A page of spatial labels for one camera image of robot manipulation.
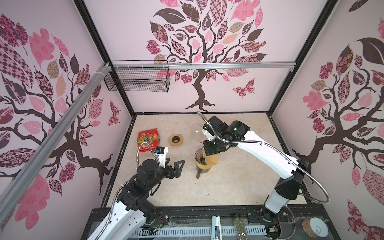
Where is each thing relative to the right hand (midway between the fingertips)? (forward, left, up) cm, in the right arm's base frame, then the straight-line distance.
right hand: (205, 150), depth 72 cm
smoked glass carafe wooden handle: (-6, +3, -16) cm, 17 cm away
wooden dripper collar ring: (-4, 0, -12) cm, 13 cm away
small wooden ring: (+22, +19, -22) cm, 36 cm away
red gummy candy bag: (+22, +35, -18) cm, 45 cm away
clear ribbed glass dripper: (+1, +3, -9) cm, 9 cm away
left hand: (-5, +14, -4) cm, 15 cm away
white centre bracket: (-28, -5, -20) cm, 35 cm away
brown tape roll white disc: (-31, -49, -17) cm, 60 cm away
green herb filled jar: (-31, -16, -19) cm, 39 cm away
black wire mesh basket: (+49, +42, +12) cm, 66 cm away
